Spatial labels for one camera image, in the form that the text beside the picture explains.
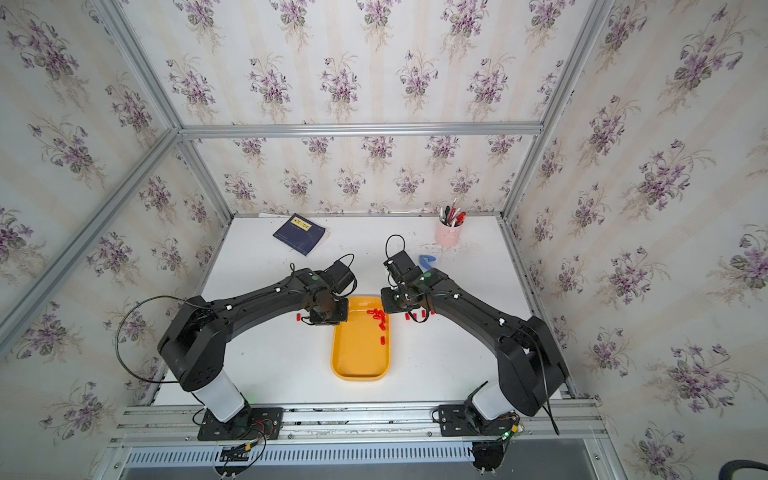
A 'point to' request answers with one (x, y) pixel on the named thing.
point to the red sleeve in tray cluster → (379, 315)
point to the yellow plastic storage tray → (361, 349)
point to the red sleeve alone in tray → (382, 340)
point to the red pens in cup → (451, 216)
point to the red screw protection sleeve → (407, 316)
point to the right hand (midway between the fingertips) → (390, 303)
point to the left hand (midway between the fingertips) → (346, 323)
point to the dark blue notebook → (302, 234)
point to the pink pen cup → (448, 237)
